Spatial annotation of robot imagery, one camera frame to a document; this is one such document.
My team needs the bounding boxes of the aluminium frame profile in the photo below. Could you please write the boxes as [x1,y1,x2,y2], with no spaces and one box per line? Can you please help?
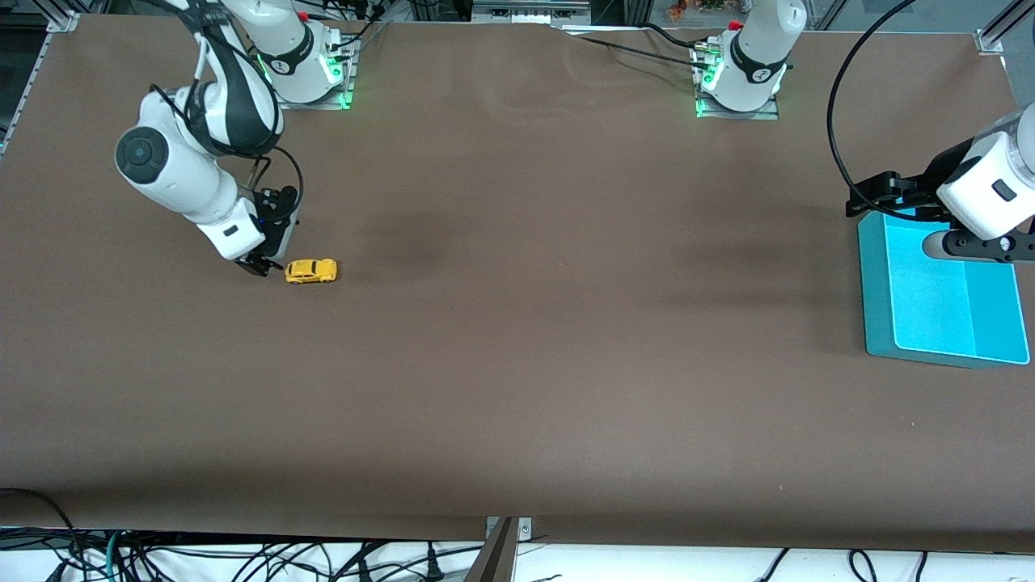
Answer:
[982,0,1035,48]

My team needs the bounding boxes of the grey camera stand pole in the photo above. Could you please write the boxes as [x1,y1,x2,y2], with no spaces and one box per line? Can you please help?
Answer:
[463,517,519,582]

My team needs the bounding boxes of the yellow beetle toy car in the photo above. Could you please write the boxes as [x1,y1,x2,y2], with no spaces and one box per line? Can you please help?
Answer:
[284,258,339,285]

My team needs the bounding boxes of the black base connector cables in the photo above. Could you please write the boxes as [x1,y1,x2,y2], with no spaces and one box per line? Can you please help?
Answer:
[327,0,391,61]

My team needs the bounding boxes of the short black table cable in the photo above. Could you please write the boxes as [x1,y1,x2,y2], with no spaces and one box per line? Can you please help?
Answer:
[643,21,703,49]

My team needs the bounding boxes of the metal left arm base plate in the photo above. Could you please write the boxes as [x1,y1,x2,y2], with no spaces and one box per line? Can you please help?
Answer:
[693,42,782,122]

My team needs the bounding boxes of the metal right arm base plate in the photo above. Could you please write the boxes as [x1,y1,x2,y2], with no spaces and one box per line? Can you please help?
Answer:
[271,36,357,112]

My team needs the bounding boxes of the aluminium table edge rail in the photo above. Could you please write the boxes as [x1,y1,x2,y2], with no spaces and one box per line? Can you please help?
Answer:
[0,31,51,156]

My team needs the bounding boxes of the long black table cable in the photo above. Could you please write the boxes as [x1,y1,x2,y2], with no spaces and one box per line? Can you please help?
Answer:
[558,29,716,74]

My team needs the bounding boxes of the thick black arched cable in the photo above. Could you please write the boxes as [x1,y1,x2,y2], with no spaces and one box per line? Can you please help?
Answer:
[0,487,82,582]

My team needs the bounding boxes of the white power strip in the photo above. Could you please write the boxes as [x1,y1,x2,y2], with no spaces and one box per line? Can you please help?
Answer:
[471,0,592,25]

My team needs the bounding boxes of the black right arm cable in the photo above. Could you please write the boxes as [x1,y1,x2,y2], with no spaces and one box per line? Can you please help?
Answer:
[150,0,305,213]

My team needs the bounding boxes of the teal plastic bin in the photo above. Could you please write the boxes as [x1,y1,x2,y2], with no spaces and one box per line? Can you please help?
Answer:
[857,206,1032,370]

